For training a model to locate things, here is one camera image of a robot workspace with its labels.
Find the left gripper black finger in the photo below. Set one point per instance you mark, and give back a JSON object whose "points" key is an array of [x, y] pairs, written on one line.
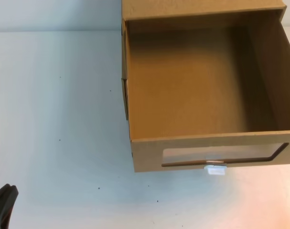
{"points": [[8, 195]]}

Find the white drawer handle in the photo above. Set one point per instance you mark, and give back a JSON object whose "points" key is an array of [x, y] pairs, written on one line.
{"points": [[215, 170]]}

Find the cardboard shoebox drawer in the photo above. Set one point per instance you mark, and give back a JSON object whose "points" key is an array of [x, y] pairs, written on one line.
{"points": [[246, 129]]}

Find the upper cardboard shoebox shell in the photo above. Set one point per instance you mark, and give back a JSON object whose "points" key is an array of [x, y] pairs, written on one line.
{"points": [[195, 7]]}

